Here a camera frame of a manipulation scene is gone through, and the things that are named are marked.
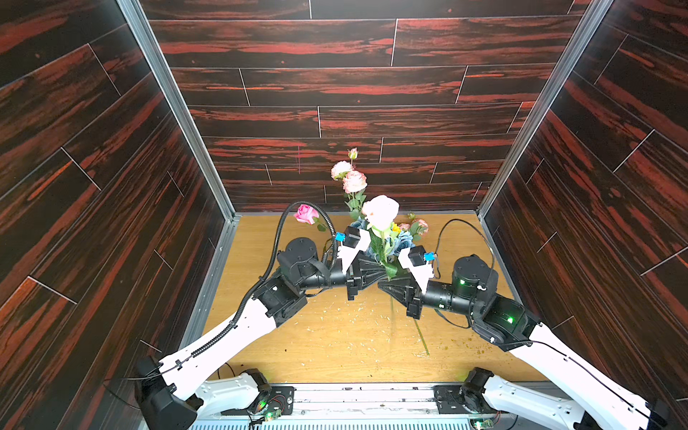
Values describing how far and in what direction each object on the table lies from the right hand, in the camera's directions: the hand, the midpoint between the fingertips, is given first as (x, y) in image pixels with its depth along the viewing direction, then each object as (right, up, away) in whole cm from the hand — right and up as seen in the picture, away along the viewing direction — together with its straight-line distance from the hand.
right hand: (385, 276), depth 61 cm
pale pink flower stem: (+20, +12, +46) cm, 52 cm away
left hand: (0, +1, -6) cm, 7 cm away
